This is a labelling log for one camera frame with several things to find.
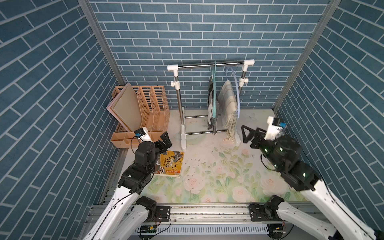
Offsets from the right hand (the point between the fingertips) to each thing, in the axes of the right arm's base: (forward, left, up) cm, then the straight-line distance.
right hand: (249, 127), depth 64 cm
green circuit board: (-36, +44, -39) cm, 69 cm away
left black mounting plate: (-30, +37, -36) cm, 60 cm away
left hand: (-2, +38, -9) cm, 39 cm away
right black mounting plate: (-26, -9, -36) cm, 45 cm away
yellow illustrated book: (-4, +39, -34) cm, 52 cm away
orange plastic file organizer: (+33, +80, -11) cm, 87 cm away
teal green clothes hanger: (+17, +14, -20) cm, 30 cm away
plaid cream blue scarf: (+20, +7, -9) cm, 23 cm away
